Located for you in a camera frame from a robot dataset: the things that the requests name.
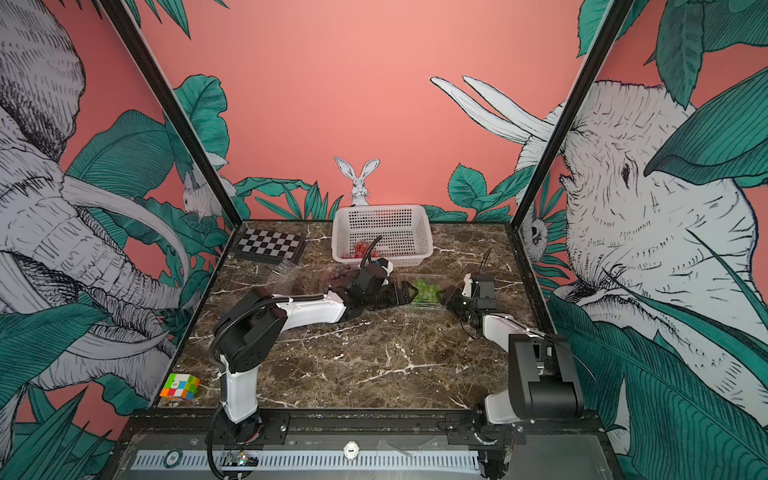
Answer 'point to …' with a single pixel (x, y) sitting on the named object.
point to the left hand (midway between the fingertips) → (414, 291)
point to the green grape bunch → (427, 292)
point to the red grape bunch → (360, 249)
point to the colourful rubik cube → (181, 386)
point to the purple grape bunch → (344, 273)
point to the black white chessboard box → (269, 245)
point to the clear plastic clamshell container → (341, 286)
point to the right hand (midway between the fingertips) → (439, 291)
